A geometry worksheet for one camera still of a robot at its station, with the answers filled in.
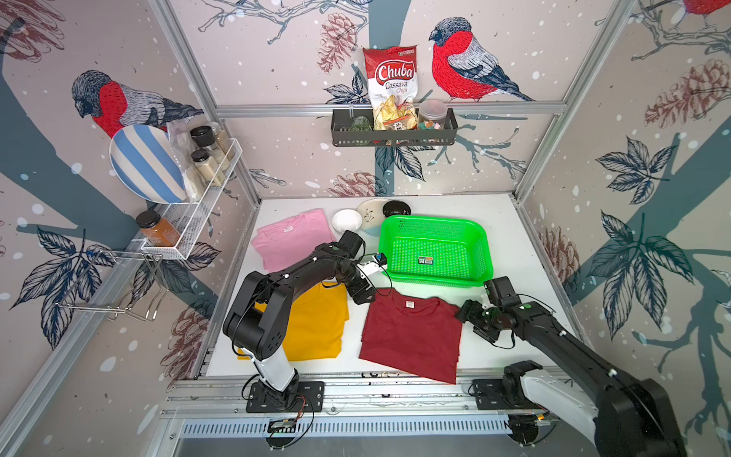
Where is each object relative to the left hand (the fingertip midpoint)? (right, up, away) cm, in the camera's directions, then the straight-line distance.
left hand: (370, 281), depth 89 cm
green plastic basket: (+25, +8, +14) cm, 30 cm away
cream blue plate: (+1, +22, +25) cm, 33 cm away
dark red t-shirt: (+15, -16, -5) cm, 22 cm away
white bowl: (-10, +20, +21) cm, 30 cm away
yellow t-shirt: (-17, -11, -1) cm, 20 cm away
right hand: (+28, -10, -4) cm, 30 cm away
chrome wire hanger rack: (-52, +7, -33) cm, 62 cm away
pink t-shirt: (-33, +11, +18) cm, 39 cm away
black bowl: (+10, +25, +22) cm, 34 cm away
